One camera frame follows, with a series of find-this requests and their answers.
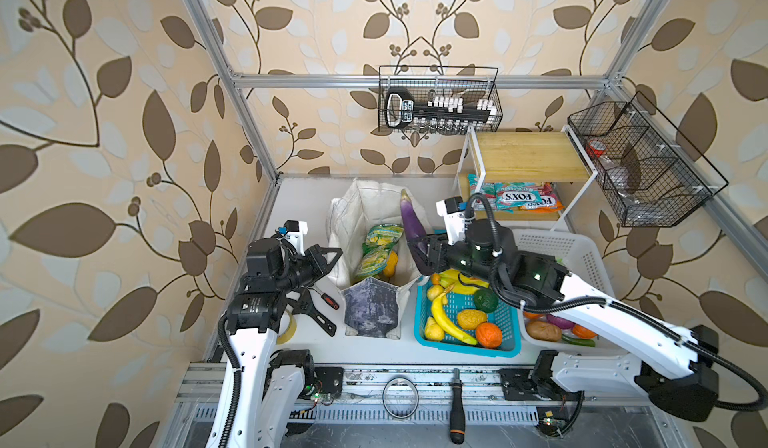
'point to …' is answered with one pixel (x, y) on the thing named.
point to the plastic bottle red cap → (595, 149)
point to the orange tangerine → (488, 335)
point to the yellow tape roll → (288, 335)
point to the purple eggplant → (413, 222)
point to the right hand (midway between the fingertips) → (416, 243)
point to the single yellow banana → (443, 322)
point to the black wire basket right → (653, 176)
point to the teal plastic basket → (506, 317)
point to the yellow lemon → (434, 291)
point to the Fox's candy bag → (514, 196)
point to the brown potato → (543, 331)
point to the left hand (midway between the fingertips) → (343, 251)
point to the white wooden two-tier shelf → (523, 155)
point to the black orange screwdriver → (457, 411)
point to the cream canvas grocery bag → (374, 307)
